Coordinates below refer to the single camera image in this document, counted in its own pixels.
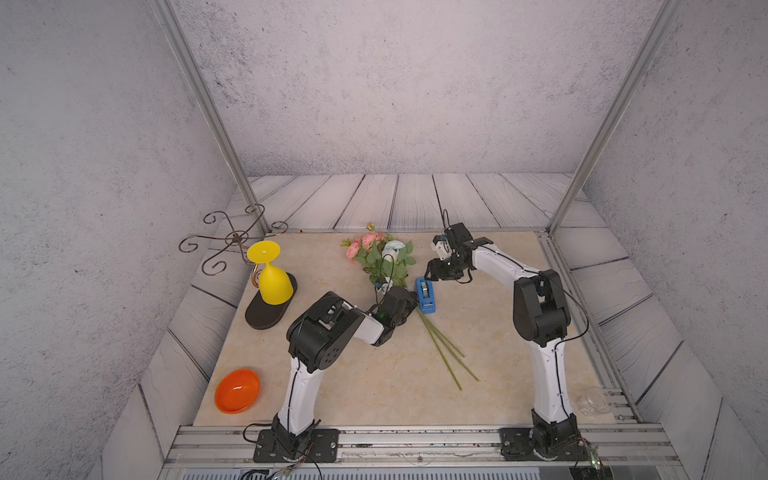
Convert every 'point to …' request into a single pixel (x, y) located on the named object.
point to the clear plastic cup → (593, 403)
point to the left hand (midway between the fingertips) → (425, 294)
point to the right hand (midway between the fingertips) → (432, 274)
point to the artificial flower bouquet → (385, 259)
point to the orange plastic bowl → (237, 391)
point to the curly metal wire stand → (238, 238)
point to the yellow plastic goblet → (275, 288)
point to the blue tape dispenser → (426, 296)
